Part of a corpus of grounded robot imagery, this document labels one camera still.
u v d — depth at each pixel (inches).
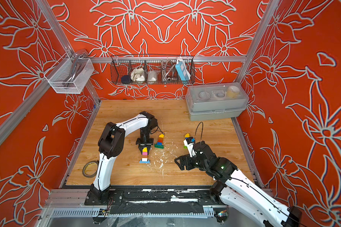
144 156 33.1
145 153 32.9
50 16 28.7
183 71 34.5
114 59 36.2
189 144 25.8
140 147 32.0
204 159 21.1
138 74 36.1
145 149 32.8
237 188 18.1
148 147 32.0
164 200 28.6
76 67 33.2
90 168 32.8
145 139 29.9
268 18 29.3
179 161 25.0
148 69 39.5
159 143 37.1
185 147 26.0
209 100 38.5
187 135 37.5
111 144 22.0
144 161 32.8
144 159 32.5
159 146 35.5
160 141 37.1
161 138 37.4
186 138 37.6
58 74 30.7
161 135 37.3
